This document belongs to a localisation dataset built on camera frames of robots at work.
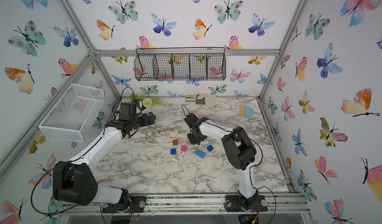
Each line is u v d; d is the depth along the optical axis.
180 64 0.98
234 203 0.73
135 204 0.75
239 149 0.51
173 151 0.91
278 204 0.74
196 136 0.81
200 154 0.90
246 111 1.11
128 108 0.64
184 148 0.91
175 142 0.94
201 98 1.19
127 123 0.63
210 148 0.91
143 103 0.93
